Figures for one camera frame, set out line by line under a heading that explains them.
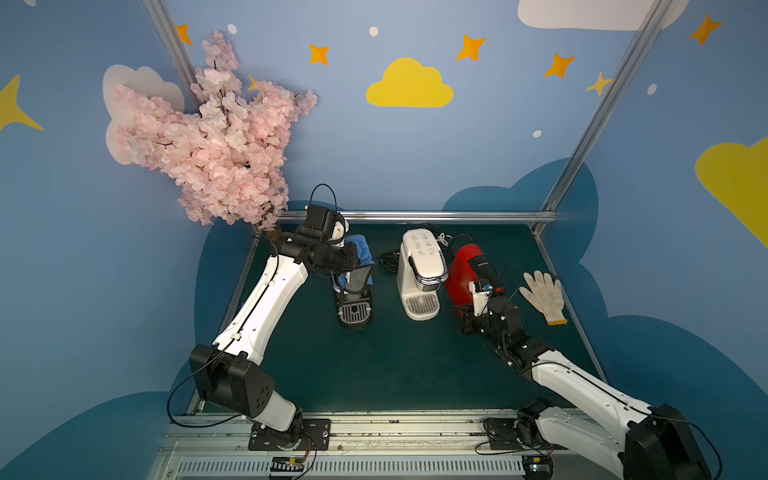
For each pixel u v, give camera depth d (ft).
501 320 2.05
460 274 2.62
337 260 2.16
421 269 2.63
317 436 2.44
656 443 1.31
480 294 2.44
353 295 2.73
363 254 2.57
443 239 3.77
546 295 3.35
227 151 2.17
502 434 2.45
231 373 1.32
